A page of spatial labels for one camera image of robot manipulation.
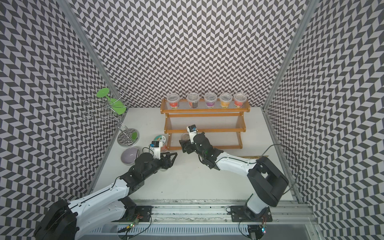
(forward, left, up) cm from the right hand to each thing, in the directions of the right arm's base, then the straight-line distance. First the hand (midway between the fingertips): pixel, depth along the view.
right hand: (186, 140), depth 84 cm
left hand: (-8, +7, -2) cm, 11 cm away
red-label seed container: (+13, -4, +20) cm, 24 cm away
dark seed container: (+13, -14, +20) cm, 27 cm away
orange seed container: (+13, -21, +20) cm, 32 cm away
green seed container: (-18, +10, +1) cm, 21 cm away
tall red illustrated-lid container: (+4, +16, -6) cm, 17 cm away
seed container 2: (0, +1, +3) cm, 4 cm away
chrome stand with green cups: (+10, +43, +18) cm, 47 cm away
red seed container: (+12, -28, +20) cm, 37 cm away
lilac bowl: (-4, +35, -9) cm, 37 cm away
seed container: (+12, +6, +20) cm, 24 cm away
